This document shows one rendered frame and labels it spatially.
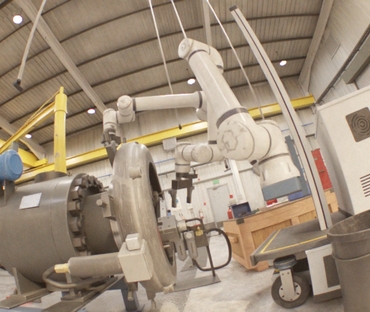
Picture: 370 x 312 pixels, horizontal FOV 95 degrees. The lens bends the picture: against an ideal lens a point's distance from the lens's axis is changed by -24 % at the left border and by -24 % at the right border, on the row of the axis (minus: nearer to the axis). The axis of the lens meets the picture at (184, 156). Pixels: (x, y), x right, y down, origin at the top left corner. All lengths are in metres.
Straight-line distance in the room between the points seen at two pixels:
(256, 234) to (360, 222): 1.09
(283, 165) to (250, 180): 11.16
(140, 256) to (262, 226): 1.30
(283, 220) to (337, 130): 1.09
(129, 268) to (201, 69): 0.89
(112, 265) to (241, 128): 0.64
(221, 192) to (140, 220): 11.09
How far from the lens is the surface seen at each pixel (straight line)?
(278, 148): 0.98
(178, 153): 1.19
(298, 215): 1.97
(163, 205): 1.22
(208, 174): 12.00
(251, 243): 1.82
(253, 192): 12.04
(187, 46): 1.20
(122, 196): 0.78
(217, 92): 0.97
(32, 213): 1.09
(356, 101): 1.07
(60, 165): 4.97
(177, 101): 1.43
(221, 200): 11.76
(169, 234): 0.94
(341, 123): 1.03
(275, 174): 0.94
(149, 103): 1.40
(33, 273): 1.23
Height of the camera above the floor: 0.52
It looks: 17 degrees up
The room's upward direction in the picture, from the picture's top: 13 degrees counter-clockwise
